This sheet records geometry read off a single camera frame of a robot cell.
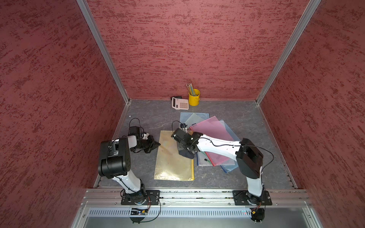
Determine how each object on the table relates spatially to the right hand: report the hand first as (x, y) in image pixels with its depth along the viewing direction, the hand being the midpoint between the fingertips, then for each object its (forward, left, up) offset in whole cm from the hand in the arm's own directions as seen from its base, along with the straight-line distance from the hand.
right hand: (182, 145), depth 88 cm
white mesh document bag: (-8, -14, -7) cm, 17 cm away
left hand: (+2, +15, -4) cm, 15 cm away
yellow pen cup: (+41, -10, -3) cm, 43 cm away
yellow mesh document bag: (-10, +7, -6) cm, 14 cm away
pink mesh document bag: (+18, -23, -7) cm, 30 cm away
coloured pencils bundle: (+45, -7, +8) cm, 46 cm away
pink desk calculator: (+41, +4, -4) cm, 42 cm away
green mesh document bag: (+25, -8, -8) cm, 28 cm away
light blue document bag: (+27, -1, -5) cm, 27 cm away
